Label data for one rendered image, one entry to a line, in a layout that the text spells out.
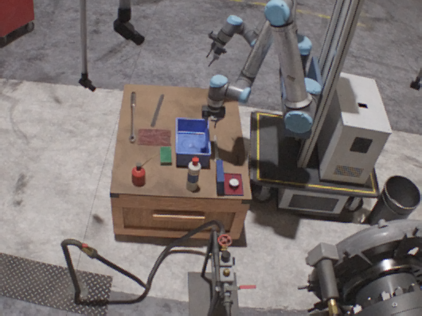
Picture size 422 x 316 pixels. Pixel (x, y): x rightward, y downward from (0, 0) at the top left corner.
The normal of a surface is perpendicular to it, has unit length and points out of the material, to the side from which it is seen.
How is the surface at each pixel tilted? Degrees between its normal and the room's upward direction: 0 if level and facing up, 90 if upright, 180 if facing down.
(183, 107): 0
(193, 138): 0
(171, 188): 0
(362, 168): 90
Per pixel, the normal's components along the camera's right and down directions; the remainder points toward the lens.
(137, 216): 0.05, 0.71
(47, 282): 0.13, -0.71
